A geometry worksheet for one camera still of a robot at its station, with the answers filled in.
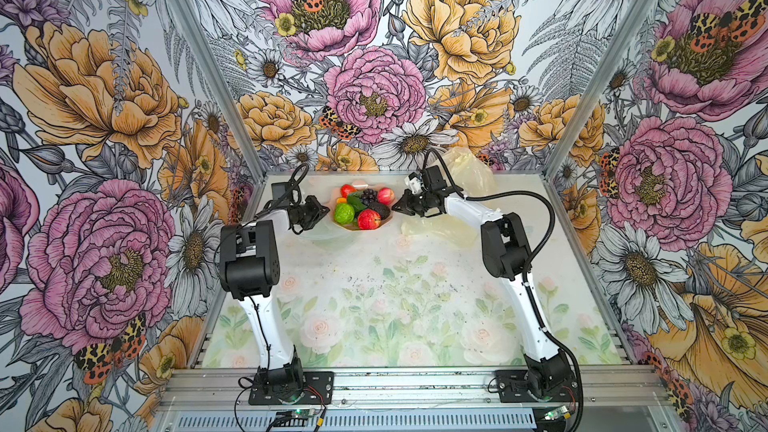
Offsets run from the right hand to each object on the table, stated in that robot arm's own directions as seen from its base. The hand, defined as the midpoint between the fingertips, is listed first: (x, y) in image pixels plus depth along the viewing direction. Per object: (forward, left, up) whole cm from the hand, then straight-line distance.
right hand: (393, 213), depth 103 cm
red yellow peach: (+10, +17, +2) cm, 19 cm away
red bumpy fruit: (-7, +8, +6) cm, 12 cm away
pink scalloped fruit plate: (+13, +12, 0) cm, 18 cm away
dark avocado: (0, +3, +2) cm, 4 cm away
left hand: (0, +21, +1) cm, 21 cm away
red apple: (+5, +2, +3) cm, 7 cm away
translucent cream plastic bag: (+6, -26, +10) cm, 28 cm away
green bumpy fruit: (-2, +16, +3) cm, 16 cm away
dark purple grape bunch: (+6, +8, +2) cm, 10 cm away
